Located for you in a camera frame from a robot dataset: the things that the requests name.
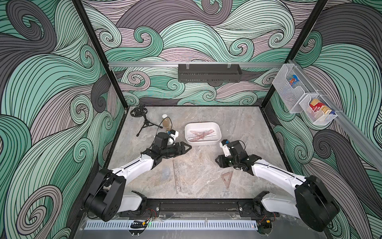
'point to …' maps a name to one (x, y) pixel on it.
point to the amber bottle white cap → (166, 122)
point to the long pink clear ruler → (177, 169)
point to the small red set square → (227, 178)
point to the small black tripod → (140, 111)
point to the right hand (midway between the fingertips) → (220, 159)
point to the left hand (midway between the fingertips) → (188, 147)
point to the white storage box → (203, 126)
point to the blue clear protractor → (165, 173)
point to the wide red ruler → (199, 137)
